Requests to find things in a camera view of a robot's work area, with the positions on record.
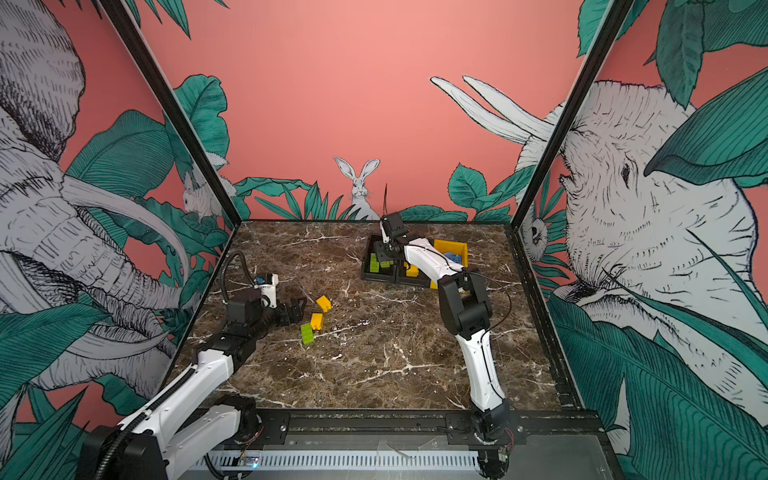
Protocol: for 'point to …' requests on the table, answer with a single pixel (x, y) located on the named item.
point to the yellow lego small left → (316, 321)
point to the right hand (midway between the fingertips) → (379, 246)
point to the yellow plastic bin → (453, 247)
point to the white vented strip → (256, 461)
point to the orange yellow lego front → (413, 271)
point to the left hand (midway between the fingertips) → (294, 295)
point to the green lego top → (374, 264)
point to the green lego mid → (308, 334)
